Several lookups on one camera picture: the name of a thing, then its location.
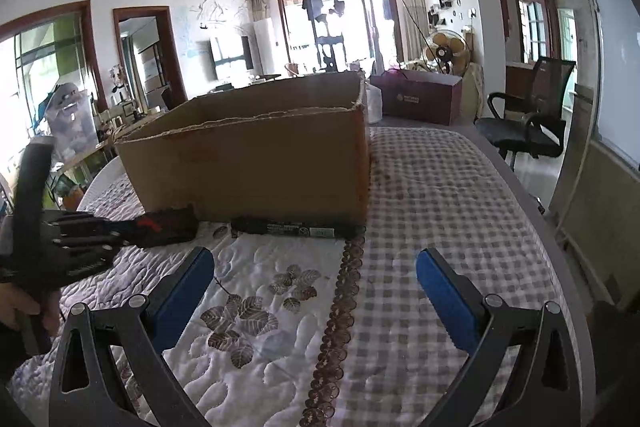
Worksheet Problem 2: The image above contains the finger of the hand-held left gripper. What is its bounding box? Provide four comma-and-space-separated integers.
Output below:
42, 208, 151, 244
50, 239, 123, 280

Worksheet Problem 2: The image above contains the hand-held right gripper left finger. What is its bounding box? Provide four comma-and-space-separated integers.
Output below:
49, 246, 216, 427

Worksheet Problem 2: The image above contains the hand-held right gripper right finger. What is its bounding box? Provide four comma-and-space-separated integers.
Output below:
415, 248, 583, 427

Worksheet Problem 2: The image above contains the black red utility knife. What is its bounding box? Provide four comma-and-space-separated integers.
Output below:
122, 204, 198, 249

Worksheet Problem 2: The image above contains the black marker pen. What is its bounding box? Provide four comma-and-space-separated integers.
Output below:
230, 216, 367, 240

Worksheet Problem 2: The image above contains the brown cardboard box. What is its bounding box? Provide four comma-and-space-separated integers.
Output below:
114, 71, 372, 228

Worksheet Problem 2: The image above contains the person's left hand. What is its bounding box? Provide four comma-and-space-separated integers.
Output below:
0, 279, 61, 333

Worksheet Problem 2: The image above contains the clear plastic storage bin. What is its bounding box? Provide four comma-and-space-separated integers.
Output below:
37, 84, 98, 155

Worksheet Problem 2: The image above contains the maroon cardboard box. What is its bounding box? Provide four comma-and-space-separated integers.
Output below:
369, 69, 463, 126

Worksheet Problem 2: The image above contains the white plastic container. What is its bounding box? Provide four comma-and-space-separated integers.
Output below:
362, 86, 383, 125

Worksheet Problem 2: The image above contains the black office chair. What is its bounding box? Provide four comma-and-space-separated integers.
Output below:
474, 58, 577, 168

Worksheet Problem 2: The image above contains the white standing air conditioner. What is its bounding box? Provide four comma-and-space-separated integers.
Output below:
252, 18, 276, 75

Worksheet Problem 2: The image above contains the standing electric fan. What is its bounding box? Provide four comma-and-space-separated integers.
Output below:
424, 29, 471, 75

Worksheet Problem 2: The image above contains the whiteboard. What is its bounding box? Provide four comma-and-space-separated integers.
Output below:
572, 0, 640, 178

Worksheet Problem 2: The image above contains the wall television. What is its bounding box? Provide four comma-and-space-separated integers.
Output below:
209, 36, 253, 80

